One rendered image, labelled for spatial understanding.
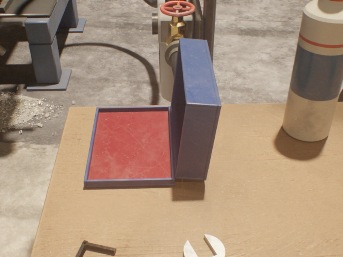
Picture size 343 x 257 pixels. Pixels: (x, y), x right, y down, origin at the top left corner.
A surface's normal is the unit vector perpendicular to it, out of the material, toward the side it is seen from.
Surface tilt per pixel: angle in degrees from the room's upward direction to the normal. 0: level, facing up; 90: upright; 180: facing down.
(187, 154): 90
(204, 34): 90
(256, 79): 0
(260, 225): 0
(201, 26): 90
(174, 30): 90
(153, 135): 0
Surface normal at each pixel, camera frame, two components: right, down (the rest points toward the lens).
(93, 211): 0.00, -0.80
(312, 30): -0.74, 0.40
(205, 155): 0.04, 0.60
